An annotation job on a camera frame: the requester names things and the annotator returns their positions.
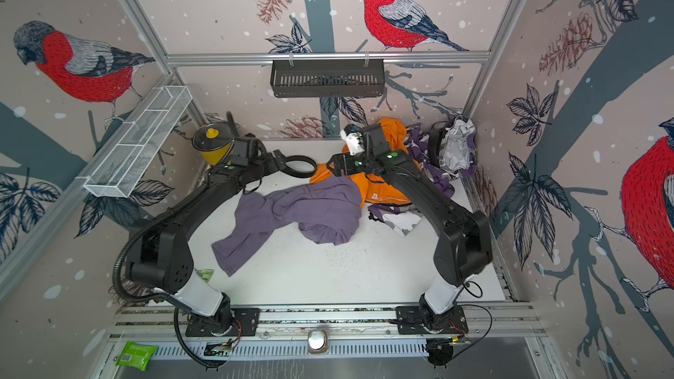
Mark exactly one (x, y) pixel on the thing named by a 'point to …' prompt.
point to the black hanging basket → (327, 78)
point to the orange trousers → (380, 189)
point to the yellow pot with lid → (214, 141)
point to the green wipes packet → (135, 355)
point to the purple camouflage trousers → (458, 142)
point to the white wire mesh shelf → (139, 144)
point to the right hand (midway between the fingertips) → (339, 159)
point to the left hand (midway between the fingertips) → (280, 156)
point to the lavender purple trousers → (327, 210)
